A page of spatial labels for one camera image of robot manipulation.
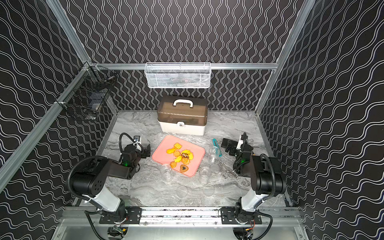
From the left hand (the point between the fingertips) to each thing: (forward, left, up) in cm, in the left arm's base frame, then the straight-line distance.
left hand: (140, 142), depth 94 cm
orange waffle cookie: (+2, -23, -5) cm, 23 cm away
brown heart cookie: (-13, -28, -6) cm, 31 cm away
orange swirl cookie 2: (-11, -22, -5) cm, 25 cm away
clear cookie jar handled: (-5, -46, 0) cm, 46 cm away
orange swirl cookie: (-8, -29, -5) cm, 31 cm away
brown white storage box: (+13, -26, +14) cm, 32 cm away
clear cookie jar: (-16, -18, -6) cm, 25 cm away
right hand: (+5, -61, -1) cm, 61 cm away
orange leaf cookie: (-3, -23, -5) cm, 24 cm away
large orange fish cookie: (-5, -32, -5) cm, 33 cm away
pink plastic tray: (-1, -36, -7) cm, 37 cm away
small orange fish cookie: (-1, -18, -6) cm, 20 cm away
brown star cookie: (-6, -28, -3) cm, 29 cm away
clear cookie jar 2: (-15, -41, -6) cm, 44 cm away
